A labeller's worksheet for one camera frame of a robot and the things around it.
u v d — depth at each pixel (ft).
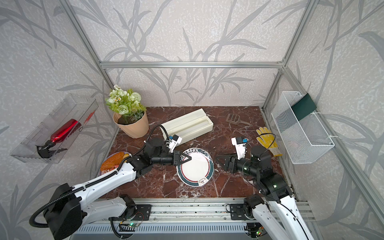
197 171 2.30
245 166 1.80
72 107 2.53
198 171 2.31
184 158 2.36
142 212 2.39
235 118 3.66
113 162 2.84
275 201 1.44
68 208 1.28
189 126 3.34
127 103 2.77
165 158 2.15
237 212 2.40
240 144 1.93
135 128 3.01
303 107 2.41
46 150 1.92
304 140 1.96
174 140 2.31
